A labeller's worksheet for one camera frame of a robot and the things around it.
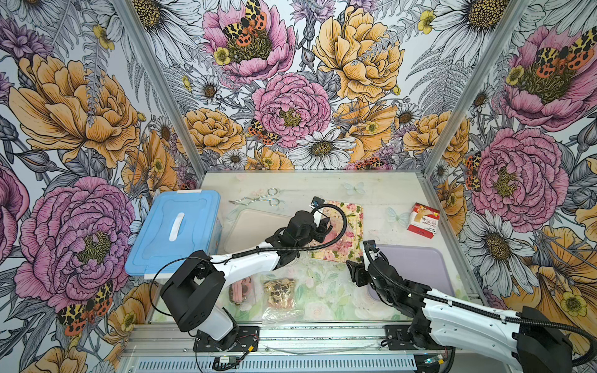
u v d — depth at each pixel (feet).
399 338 2.41
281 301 2.61
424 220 3.26
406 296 1.99
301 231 2.11
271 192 3.76
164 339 2.49
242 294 2.55
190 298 1.44
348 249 3.08
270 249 2.00
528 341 1.36
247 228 3.26
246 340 2.42
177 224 2.67
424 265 3.09
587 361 1.43
